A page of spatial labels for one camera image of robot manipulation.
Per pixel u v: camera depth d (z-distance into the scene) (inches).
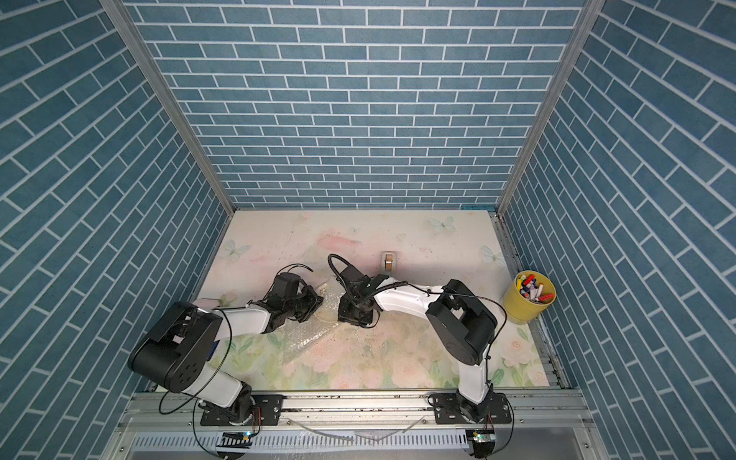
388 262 39.0
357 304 26.0
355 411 29.7
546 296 32.5
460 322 19.5
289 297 29.7
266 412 29.1
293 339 34.0
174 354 17.7
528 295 33.1
